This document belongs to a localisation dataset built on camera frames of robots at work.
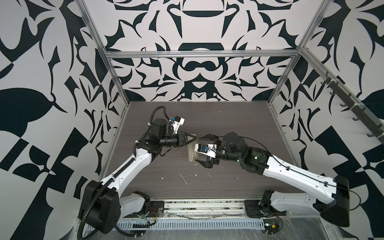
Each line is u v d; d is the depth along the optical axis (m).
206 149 0.55
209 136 0.63
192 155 0.70
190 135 0.72
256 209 0.74
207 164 0.59
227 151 0.55
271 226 0.71
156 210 0.73
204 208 0.76
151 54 0.97
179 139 0.66
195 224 0.71
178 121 0.71
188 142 0.71
